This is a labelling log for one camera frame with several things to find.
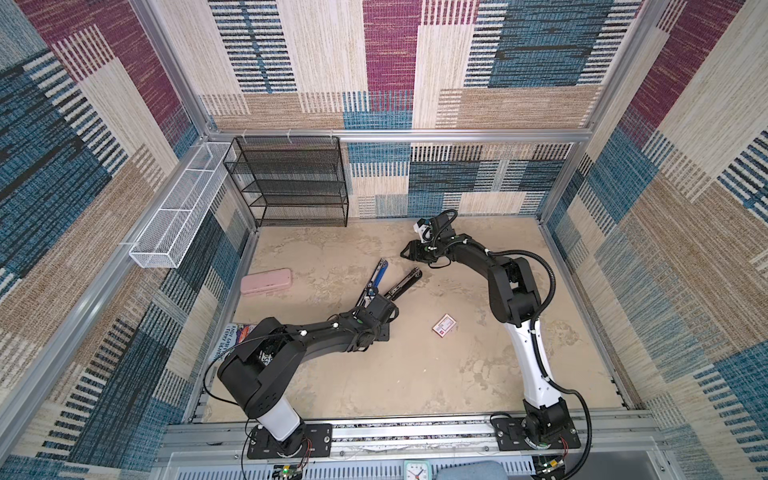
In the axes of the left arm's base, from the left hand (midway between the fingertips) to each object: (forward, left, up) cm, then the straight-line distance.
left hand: (382, 323), depth 92 cm
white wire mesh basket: (+7, +50, +32) cm, 60 cm away
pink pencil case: (+16, +38, 0) cm, 42 cm away
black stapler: (+14, -7, 0) cm, 15 cm away
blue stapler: (+12, +3, 0) cm, 13 cm away
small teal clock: (-36, -8, 0) cm, 37 cm away
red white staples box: (-1, -19, 0) cm, 19 cm away
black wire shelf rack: (+49, +33, +15) cm, 61 cm away
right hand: (+24, -9, +2) cm, 26 cm away
